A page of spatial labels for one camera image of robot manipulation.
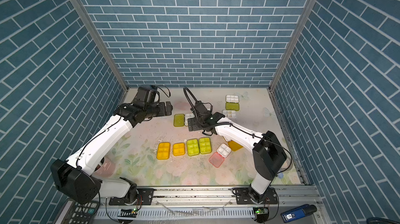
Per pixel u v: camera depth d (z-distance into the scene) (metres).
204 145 0.89
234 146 0.90
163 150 0.89
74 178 0.38
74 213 0.68
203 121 0.64
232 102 1.12
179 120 1.02
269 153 0.45
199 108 0.65
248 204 0.72
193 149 0.89
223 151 0.89
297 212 0.67
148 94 0.59
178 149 0.90
